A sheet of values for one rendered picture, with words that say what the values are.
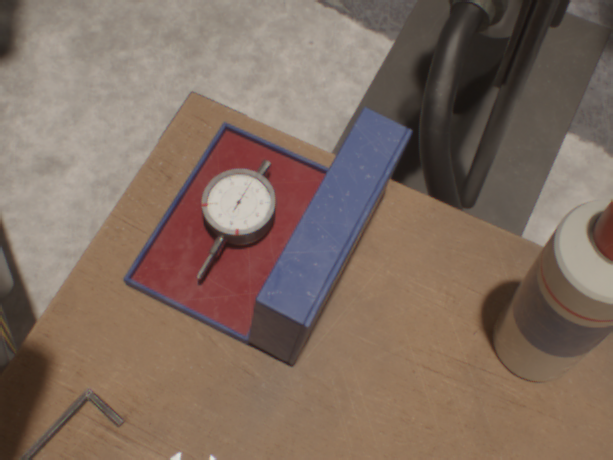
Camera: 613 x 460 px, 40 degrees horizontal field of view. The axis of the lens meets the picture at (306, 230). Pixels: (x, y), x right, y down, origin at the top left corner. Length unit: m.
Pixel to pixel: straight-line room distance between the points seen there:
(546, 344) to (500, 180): 0.69
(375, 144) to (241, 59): 0.79
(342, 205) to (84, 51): 0.90
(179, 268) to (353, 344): 0.15
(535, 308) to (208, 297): 0.25
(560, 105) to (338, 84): 0.34
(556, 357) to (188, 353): 0.27
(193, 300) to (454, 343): 0.20
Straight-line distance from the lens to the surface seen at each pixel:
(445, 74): 0.80
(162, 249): 0.67
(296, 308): 0.52
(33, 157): 1.31
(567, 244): 0.49
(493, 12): 0.85
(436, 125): 0.80
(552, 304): 0.52
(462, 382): 0.64
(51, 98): 1.35
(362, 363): 0.63
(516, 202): 1.23
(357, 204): 0.55
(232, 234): 0.63
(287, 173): 0.69
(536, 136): 1.30
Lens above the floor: 1.08
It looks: 65 degrees down
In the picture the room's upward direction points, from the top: straight up
